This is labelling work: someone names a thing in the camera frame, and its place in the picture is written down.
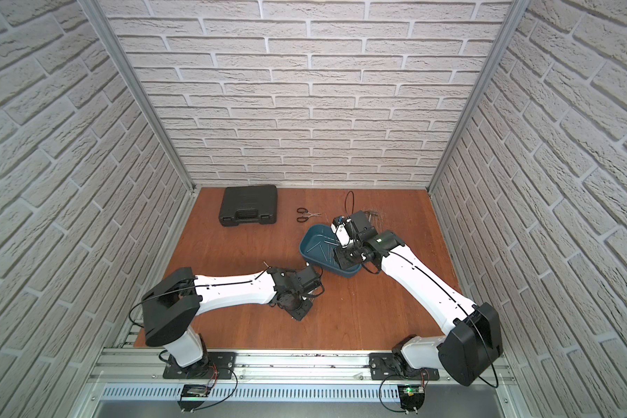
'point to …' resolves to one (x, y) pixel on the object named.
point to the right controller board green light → (411, 393)
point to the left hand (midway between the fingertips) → (306, 308)
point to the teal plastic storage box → (318, 243)
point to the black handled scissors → (306, 214)
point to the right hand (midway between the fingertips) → (344, 255)
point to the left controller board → (189, 390)
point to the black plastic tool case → (246, 204)
